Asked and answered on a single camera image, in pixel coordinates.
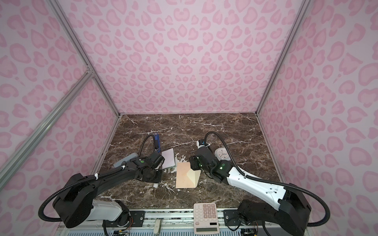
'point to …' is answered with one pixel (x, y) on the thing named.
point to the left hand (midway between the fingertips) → (160, 177)
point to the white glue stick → (155, 185)
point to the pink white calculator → (205, 219)
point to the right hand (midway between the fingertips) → (192, 158)
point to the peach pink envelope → (186, 177)
